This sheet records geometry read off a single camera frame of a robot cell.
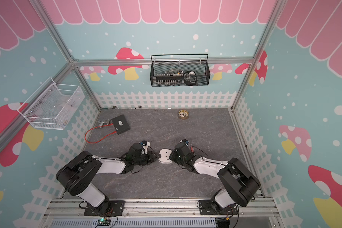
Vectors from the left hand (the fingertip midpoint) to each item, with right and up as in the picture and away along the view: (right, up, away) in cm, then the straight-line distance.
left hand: (159, 159), depth 90 cm
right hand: (+6, +3, -1) cm, 7 cm away
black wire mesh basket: (+13, +55, +2) cm, 57 cm away
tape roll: (+17, +30, +26) cm, 43 cm away
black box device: (-32, +22, +19) cm, 43 cm away
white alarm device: (+3, +2, 0) cm, 4 cm away
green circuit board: (-27, -28, -17) cm, 42 cm away
